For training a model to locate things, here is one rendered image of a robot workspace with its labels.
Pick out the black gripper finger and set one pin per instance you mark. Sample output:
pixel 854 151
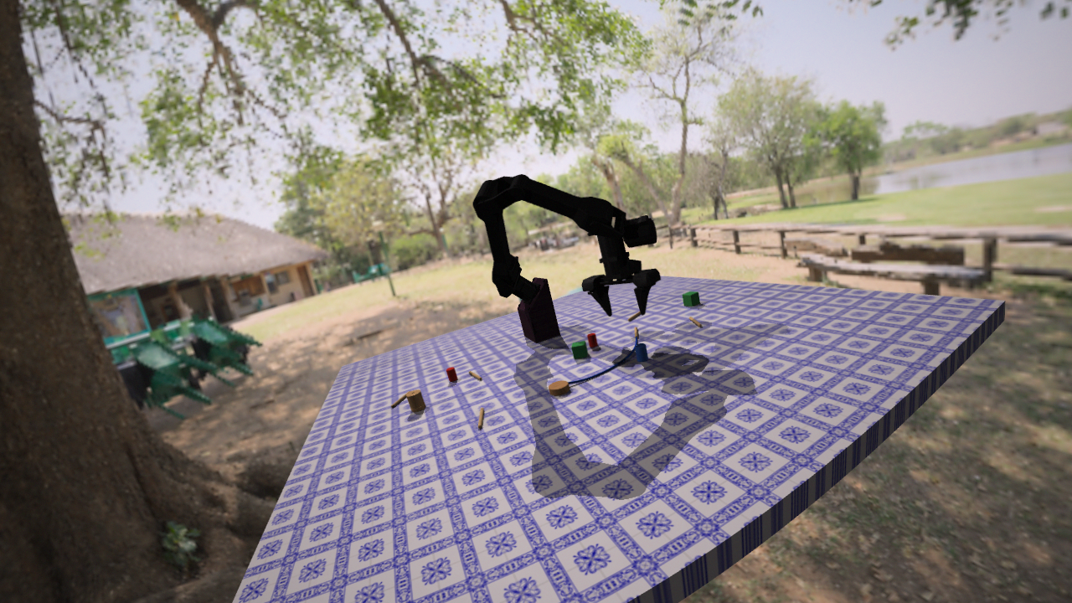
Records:
pixel 641 293
pixel 602 297

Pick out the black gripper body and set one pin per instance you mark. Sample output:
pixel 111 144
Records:
pixel 616 267

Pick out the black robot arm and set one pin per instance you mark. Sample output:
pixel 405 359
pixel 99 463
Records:
pixel 593 215

